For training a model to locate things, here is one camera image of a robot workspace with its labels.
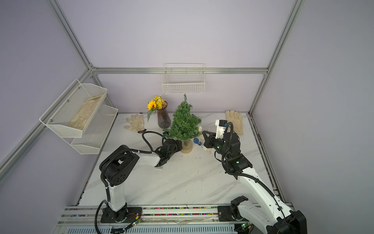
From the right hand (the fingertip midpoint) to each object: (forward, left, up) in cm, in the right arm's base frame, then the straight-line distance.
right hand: (203, 134), depth 75 cm
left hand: (+9, +15, -23) cm, 28 cm away
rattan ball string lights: (+5, 0, -9) cm, 10 cm away
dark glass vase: (+26, +26, -13) cm, 39 cm away
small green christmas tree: (+3, +10, +3) cm, 11 cm away
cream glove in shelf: (+8, +65, +5) cm, 66 cm away
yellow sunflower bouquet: (+27, +28, -1) cm, 39 cm away
